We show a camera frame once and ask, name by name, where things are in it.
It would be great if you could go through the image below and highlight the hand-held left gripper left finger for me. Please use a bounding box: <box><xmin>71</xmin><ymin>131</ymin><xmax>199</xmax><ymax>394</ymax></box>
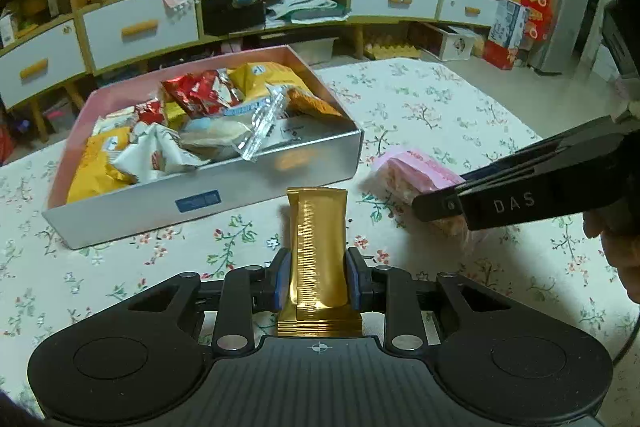
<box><xmin>120</xmin><ymin>248</ymin><xmax>292</xmax><ymax>354</ymax></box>

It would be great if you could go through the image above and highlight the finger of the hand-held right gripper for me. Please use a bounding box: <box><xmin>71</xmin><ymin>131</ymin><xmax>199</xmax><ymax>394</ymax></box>
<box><xmin>460</xmin><ymin>114</ymin><xmax>640</xmax><ymax>190</ymax></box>
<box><xmin>412</xmin><ymin>187</ymin><xmax>468</xmax><ymax>223</ymax></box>

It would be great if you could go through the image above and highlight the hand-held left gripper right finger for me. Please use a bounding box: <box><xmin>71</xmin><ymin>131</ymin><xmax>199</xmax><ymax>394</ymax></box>
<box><xmin>346</xmin><ymin>247</ymin><xmax>521</xmax><ymax>354</ymax></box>

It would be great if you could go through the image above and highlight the gold foil bar packet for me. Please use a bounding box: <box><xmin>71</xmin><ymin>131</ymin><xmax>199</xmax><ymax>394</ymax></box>
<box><xmin>277</xmin><ymin>187</ymin><xmax>363</xmax><ymax>339</ymax></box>

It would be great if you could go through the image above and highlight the pink cake packet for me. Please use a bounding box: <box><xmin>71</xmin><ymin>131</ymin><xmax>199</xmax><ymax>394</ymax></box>
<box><xmin>369</xmin><ymin>146</ymin><xmax>485</xmax><ymax>250</ymax></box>

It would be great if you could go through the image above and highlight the pink silver cardboard box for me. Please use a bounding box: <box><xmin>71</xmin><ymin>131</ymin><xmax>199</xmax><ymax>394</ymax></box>
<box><xmin>42</xmin><ymin>46</ymin><xmax>363</xmax><ymax>250</ymax></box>

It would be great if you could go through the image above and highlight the clear white cake packet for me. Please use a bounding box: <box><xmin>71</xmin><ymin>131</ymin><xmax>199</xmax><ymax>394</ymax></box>
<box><xmin>180</xmin><ymin>84</ymin><xmax>291</xmax><ymax>162</ymax></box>

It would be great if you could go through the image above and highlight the yellow gold-striped packet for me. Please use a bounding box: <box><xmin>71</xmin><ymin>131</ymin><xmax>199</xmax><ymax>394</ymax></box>
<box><xmin>162</xmin><ymin>101</ymin><xmax>193</xmax><ymax>130</ymax></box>

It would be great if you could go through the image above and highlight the red snack packet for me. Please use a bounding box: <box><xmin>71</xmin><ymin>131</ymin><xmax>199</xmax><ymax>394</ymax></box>
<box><xmin>161</xmin><ymin>73</ymin><xmax>243</xmax><ymax>118</ymax></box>

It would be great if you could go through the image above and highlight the person's right hand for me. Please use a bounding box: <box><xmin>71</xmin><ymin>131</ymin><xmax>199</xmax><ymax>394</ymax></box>
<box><xmin>582</xmin><ymin>206</ymin><xmax>640</xmax><ymax>305</ymax></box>

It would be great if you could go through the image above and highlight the floral tablecloth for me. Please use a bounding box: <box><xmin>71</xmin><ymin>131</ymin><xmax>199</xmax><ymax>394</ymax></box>
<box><xmin>0</xmin><ymin>57</ymin><xmax>640</xmax><ymax>413</ymax></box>

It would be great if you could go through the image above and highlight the blue white carton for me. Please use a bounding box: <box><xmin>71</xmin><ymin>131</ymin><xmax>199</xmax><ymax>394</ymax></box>
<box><xmin>492</xmin><ymin>0</ymin><xmax>531</xmax><ymax>50</ymax></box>

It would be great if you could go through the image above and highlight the white printed box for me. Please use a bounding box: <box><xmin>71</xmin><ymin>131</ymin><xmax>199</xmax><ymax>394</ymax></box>
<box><xmin>417</xmin><ymin>24</ymin><xmax>478</xmax><ymax>62</ymax></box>

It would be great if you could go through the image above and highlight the black metal rack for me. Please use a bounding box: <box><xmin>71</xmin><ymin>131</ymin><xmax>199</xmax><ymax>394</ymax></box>
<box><xmin>597</xmin><ymin>0</ymin><xmax>640</xmax><ymax>82</ymax></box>

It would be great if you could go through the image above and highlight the yellow egg tray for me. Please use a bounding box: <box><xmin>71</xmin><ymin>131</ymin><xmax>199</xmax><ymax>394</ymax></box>
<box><xmin>365</xmin><ymin>39</ymin><xmax>423</xmax><ymax>60</ymax></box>

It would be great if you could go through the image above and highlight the white plastic bin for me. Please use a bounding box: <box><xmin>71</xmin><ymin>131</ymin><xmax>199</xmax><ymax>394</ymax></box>
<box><xmin>287</xmin><ymin>37</ymin><xmax>336</xmax><ymax>65</ymax></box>

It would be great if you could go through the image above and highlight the pile of white green papers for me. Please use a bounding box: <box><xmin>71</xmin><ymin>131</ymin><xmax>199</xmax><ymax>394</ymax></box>
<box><xmin>265</xmin><ymin>0</ymin><xmax>351</xmax><ymax>25</ymax></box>

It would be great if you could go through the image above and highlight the wooden shelf cabinet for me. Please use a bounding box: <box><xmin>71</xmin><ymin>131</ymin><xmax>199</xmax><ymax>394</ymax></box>
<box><xmin>0</xmin><ymin>0</ymin><xmax>203</xmax><ymax>142</ymax></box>

